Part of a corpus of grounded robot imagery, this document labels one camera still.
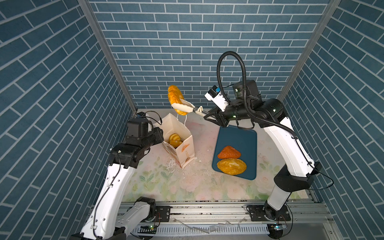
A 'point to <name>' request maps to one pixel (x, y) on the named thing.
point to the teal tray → (245, 141)
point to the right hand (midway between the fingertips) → (204, 112)
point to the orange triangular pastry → (229, 152)
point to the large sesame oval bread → (231, 166)
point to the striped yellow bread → (175, 140)
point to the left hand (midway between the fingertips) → (161, 131)
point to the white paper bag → (185, 152)
